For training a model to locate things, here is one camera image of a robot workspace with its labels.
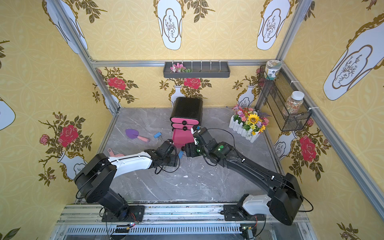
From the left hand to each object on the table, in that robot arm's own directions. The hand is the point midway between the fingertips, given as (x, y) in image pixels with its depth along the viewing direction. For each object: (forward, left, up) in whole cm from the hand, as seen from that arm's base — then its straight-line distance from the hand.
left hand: (168, 157), depth 93 cm
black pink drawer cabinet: (+19, -12, +17) cm, 28 cm away
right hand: (-1, -15, +17) cm, 23 cm away
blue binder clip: (+17, +9, -1) cm, 19 cm away
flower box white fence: (+13, -49, +16) cm, 54 cm away
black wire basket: (+28, -69, +27) cm, 79 cm away
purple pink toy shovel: (+20, +27, -3) cm, 33 cm away
